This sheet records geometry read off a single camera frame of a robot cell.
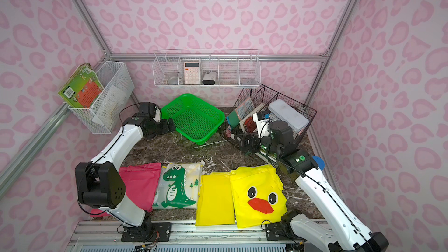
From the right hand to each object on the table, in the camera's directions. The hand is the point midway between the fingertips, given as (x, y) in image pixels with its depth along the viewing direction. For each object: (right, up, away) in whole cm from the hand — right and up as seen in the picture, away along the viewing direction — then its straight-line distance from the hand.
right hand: (242, 135), depth 69 cm
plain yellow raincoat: (-12, -33, +11) cm, 37 cm away
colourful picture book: (-2, +8, +37) cm, 38 cm away
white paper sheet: (-60, +12, +11) cm, 62 cm away
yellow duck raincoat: (+9, -30, +13) cm, 33 cm away
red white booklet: (+5, +4, +29) cm, 30 cm away
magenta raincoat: (-49, -24, +17) cm, 57 cm away
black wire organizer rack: (+13, +21, +36) cm, 44 cm away
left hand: (-37, +3, +21) cm, 42 cm away
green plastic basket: (-29, +8, +45) cm, 54 cm away
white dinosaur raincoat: (-29, -25, +13) cm, 41 cm away
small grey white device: (-16, +28, +22) cm, 39 cm away
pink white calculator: (-25, +31, +24) cm, 47 cm away
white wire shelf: (-18, +36, +29) cm, 49 cm away
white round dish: (-36, +28, +27) cm, 53 cm away
